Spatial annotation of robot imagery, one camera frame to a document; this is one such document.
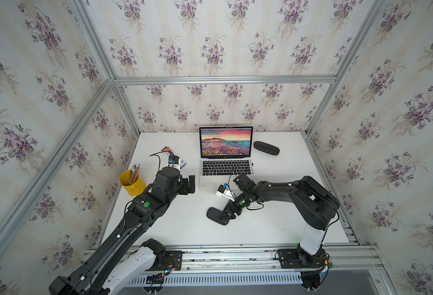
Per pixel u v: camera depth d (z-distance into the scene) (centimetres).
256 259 75
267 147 108
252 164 104
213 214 84
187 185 66
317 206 48
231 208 76
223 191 80
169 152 108
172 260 73
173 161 62
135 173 84
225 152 104
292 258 70
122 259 45
